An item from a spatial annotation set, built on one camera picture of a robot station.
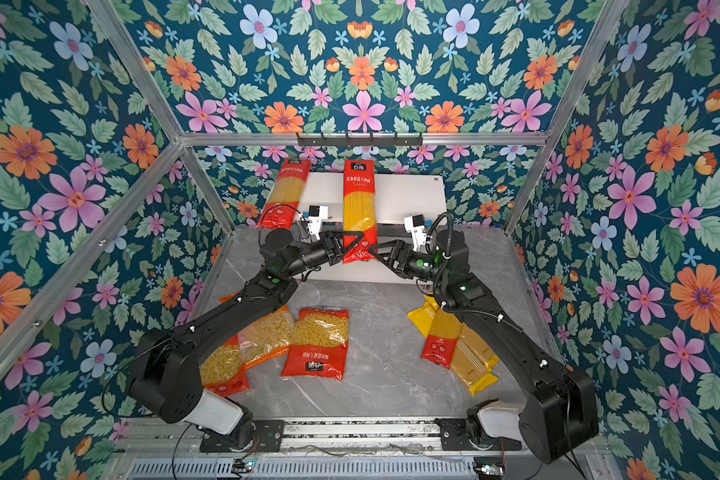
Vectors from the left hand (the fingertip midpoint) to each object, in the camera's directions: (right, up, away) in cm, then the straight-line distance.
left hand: (364, 231), depth 66 cm
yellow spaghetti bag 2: (+30, -36, +18) cm, 50 cm away
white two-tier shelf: (+8, +10, +12) cm, 18 cm away
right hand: (+2, -5, +2) cm, 6 cm away
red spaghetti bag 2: (+22, -31, +20) cm, 42 cm away
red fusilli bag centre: (-15, -32, +20) cm, 40 cm away
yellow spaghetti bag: (+17, -25, +27) cm, 41 cm away
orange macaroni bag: (-30, -30, +21) cm, 48 cm away
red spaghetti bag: (-22, +9, +10) cm, 26 cm away
